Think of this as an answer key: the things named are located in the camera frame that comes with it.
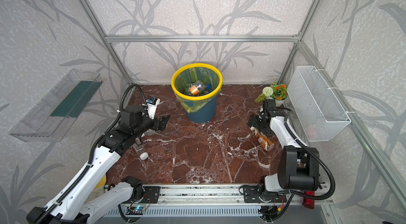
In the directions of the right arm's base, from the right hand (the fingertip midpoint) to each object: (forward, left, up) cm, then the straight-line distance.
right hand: (255, 124), depth 90 cm
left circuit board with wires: (-39, +59, -7) cm, 71 cm away
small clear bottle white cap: (-14, +63, -2) cm, 65 cm away
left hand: (-3, +49, +17) cm, 52 cm away
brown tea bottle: (-8, -4, -3) cm, 10 cm away
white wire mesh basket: (-10, -18, +26) cm, 33 cm away
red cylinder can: (-38, -18, -4) cm, 42 cm away
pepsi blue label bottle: (+17, +30, +14) cm, 38 cm away
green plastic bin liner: (+23, +40, +17) cm, 49 cm away
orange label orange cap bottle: (+14, +35, +14) cm, 40 cm away
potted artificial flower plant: (+19, -17, +7) cm, 26 cm away
